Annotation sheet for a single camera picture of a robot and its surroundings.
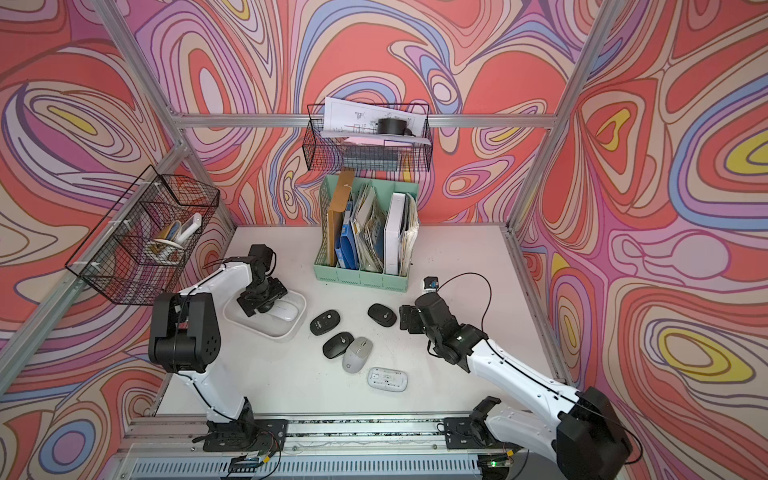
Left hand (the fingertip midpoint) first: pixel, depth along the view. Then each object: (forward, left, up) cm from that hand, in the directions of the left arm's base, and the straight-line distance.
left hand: (273, 300), depth 95 cm
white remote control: (+4, +14, +30) cm, 33 cm away
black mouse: (-7, -18, -1) cm, 19 cm away
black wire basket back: (+42, -21, +28) cm, 55 cm away
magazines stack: (+16, -31, +19) cm, 40 cm away
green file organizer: (+30, -38, +23) cm, 53 cm away
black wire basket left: (-2, +26, +26) cm, 37 cm away
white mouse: (-3, -4, 0) cm, 5 cm away
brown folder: (+14, -24, +29) cm, 40 cm away
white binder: (+9, -38, +22) cm, 45 cm away
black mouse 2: (-5, -35, -1) cm, 35 cm away
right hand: (-10, -45, +7) cm, 47 cm away
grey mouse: (-18, -28, -1) cm, 33 cm away
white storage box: (-7, +1, -3) cm, 8 cm away
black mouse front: (-14, -22, -1) cm, 26 cm away
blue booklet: (+12, -24, +10) cm, 28 cm away
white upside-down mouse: (-24, -37, -1) cm, 44 cm away
